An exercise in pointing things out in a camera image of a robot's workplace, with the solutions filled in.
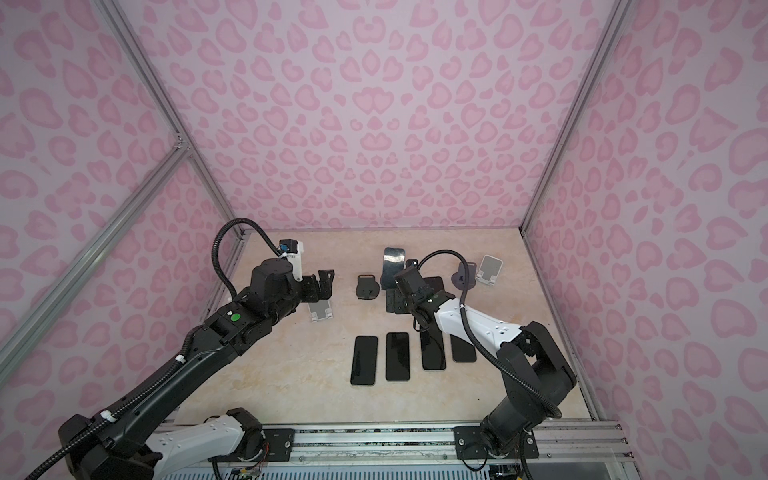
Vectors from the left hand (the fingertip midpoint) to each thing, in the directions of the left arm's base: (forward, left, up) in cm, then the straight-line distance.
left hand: (319, 267), depth 74 cm
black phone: (-10, -38, -29) cm, 49 cm away
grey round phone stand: (+13, -40, -24) cm, 48 cm away
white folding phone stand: (+14, -50, -22) cm, 57 cm away
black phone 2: (+18, -18, -22) cm, 33 cm away
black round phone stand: (+13, -9, -28) cm, 32 cm away
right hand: (+2, -21, -18) cm, 27 cm away
